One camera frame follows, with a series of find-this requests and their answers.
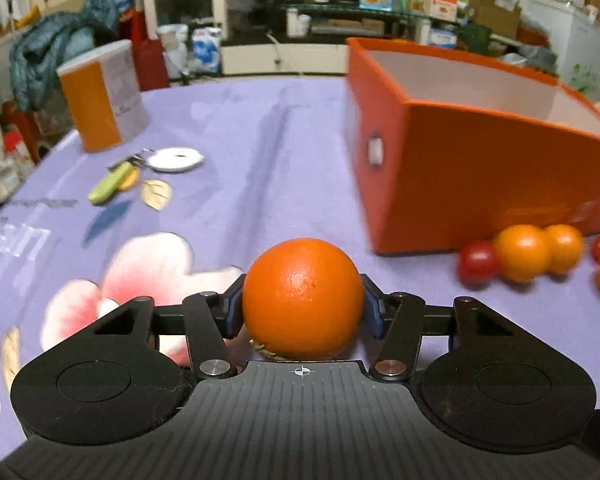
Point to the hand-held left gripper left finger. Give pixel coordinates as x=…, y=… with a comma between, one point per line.
x=234, y=306

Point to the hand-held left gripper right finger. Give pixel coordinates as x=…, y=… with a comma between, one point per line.
x=372, y=306

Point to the large orange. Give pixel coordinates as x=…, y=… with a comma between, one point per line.
x=302, y=297

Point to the orange cardboard box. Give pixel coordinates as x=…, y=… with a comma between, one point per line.
x=480, y=170

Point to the purple floral tablecloth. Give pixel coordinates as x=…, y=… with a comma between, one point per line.
x=260, y=160

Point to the white round disc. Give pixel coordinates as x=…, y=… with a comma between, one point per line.
x=175, y=159

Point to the cluster of small tangerines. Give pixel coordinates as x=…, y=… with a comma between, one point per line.
x=522, y=252

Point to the orange and white can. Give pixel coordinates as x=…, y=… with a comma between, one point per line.
x=102, y=100

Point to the white low cabinet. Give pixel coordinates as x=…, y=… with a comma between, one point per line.
x=300, y=57

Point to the blue and white bag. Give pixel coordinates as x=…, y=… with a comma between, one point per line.
x=207, y=49

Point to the white plastic bag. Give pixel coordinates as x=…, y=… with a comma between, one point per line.
x=172, y=46

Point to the blue tissue box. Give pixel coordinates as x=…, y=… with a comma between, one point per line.
x=440, y=38

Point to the white jar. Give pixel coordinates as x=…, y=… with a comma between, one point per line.
x=296, y=22

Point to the white glass-door cabinet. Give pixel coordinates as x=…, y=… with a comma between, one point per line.
x=185, y=5

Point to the orange and white carton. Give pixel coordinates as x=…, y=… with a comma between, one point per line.
x=442, y=3

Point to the blue puffer jacket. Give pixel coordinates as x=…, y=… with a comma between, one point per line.
x=47, y=52

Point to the brown cardboard box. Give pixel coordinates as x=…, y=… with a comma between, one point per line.
x=495, y=14

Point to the white chest freezer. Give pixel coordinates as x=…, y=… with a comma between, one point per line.
x=575, y=42

